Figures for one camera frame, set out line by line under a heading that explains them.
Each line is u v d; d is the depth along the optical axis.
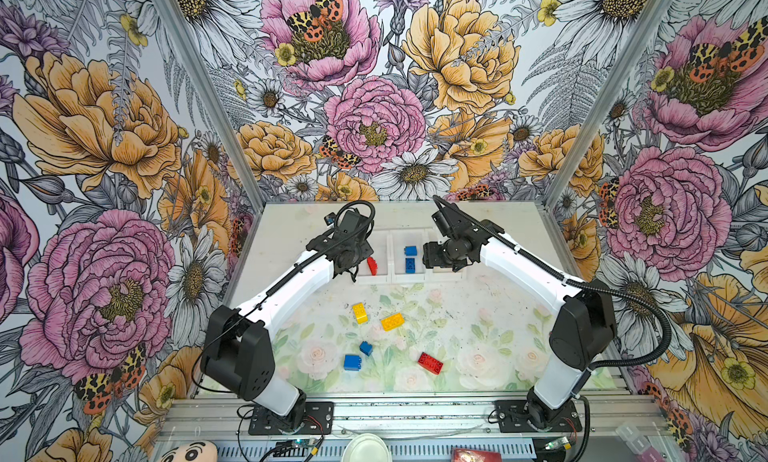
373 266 1.02
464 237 0.62
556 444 0.71
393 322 0.91
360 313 0.91
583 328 0.45
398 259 1.04
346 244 0.61
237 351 0.43
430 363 0.82
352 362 0.83
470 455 0.66
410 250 1.08
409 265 1.02
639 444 0.69
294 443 0.71
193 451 0.64
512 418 0.73
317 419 0.74
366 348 0.84
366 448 0.73
